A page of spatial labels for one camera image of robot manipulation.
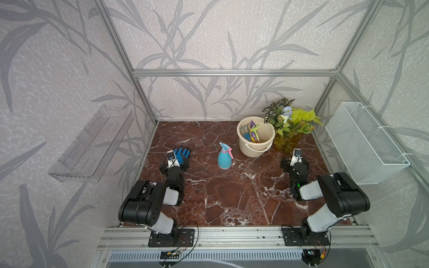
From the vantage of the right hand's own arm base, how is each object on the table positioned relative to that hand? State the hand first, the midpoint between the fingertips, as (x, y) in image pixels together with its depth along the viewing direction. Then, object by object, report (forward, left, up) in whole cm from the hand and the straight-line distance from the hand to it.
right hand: (294, 155), depth 93 cm
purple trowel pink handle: (+18, +22, +7) cm, 29 cm away
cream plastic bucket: (+12, +14, +5) cm, 19 cm away
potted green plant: (+11, +4, +14) cm, 18 cm away
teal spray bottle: (-3, +39, +4) cm, 39 cm away
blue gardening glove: (-3, +61, +6) cm, 62 cm away
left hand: (-1, +66, +4) cm, 67 cm away
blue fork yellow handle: (+13, +26, +3) cm, 30 cm away
